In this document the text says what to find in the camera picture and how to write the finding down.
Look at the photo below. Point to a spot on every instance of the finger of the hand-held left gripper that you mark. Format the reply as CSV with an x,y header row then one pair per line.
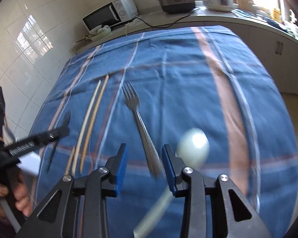
x,y
34,145

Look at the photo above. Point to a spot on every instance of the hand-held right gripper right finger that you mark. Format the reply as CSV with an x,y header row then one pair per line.
x,y
168,171

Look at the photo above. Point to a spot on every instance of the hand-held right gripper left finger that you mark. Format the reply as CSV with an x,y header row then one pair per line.
x,y
121,171

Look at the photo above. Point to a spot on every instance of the cream ceramic soup spoon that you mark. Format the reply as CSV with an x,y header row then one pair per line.
x,y
193,146

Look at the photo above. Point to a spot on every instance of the black plastic spoon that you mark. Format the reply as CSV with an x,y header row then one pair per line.
x,y
66,120

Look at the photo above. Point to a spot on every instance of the pale round chopstick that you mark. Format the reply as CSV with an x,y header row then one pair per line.
x,y
95,115
89,110

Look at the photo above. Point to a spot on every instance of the metal fork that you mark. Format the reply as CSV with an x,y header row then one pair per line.
x,y
132,103

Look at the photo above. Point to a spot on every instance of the person's left hand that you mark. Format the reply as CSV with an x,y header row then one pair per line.
x,y
23,198

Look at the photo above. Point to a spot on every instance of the blue plaid tablecloth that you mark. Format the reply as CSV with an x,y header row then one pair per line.
x,y
188,79

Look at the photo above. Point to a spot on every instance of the pale green dish with food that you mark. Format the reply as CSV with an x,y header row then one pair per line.
x,y
100,33

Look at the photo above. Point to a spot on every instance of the white microwave oven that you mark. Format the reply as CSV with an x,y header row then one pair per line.
x,y
101,14

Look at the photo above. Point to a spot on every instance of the white kitchen cabinet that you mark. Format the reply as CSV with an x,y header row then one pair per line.
x,y
268,54

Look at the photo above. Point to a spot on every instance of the blue cloth on counter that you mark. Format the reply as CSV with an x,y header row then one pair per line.
x,y
248,13

